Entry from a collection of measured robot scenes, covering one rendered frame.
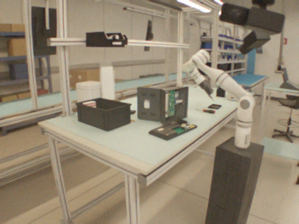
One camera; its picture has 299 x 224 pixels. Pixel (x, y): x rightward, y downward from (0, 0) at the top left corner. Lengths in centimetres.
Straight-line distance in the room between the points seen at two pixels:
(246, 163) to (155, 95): 67
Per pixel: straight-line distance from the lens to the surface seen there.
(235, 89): 137
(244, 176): 137
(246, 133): 137
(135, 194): 98
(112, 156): 91
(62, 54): 147
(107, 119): 115
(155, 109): 130
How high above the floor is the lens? 142
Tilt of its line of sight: 16 degrees down
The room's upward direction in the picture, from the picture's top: straight up
